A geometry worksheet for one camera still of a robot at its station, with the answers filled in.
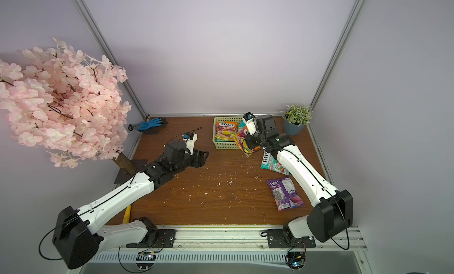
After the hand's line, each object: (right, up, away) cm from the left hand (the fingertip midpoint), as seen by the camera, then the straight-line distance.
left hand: (206, 151), depth 78 cm
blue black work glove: (-43, +13, +35) cm, 58 cm away
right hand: (+21, +10, +1) cm, 23 cm away
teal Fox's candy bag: (+33, -8, +17) cm, 38 cm away
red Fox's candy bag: (+8, +9, +25) cm, 28 cm away
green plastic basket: (+8, +1, +21) cm, 22 cm away
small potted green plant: (+48, +17, +19) cm, 54 cm away
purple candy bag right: (+38, -21, +5) cm, 43 cm away
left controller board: (-25, -45, -7) cm, 52 cm away
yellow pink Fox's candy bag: (+16, +8, +6) cm, 19 cm away
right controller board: (+38, -43, -9) cm, 58 cm away
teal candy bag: (+18, +13, +31) cm, 38 cm away
